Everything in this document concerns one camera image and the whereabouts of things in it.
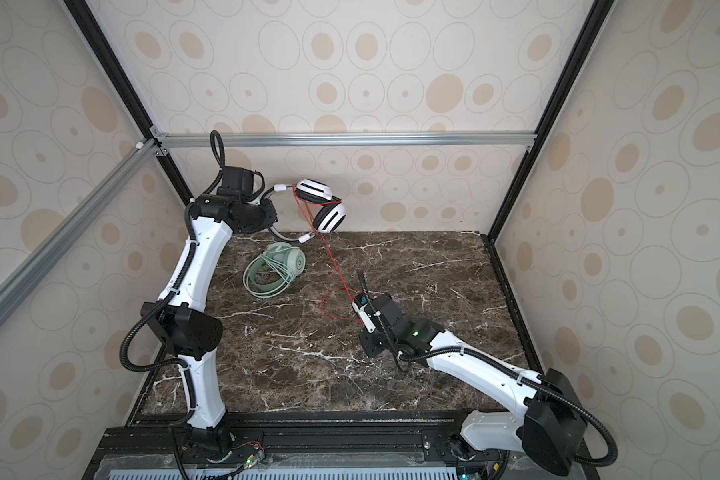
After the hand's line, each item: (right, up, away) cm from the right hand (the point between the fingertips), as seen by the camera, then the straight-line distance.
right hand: (365, 333), depth 80 cm
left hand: (-24, +34, +2) cm, 42 cm away
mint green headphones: (-34, +16, +29) cm, 48 cm away
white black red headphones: (-9, +30, -5) cm, 32 cm away
